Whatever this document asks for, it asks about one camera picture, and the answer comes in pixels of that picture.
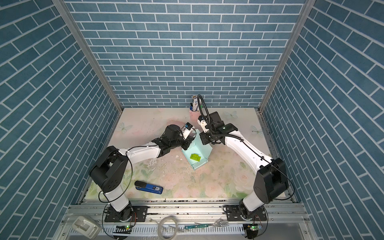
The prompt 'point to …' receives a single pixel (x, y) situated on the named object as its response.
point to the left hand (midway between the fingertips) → (194, 138)
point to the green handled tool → (194, 226)
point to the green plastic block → (195, 157)
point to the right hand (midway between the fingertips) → (201, 135)
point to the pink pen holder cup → (194, 116)
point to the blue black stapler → (142, 186)
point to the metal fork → (218, 223)
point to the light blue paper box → (197, 154)
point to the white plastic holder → (86, 227)
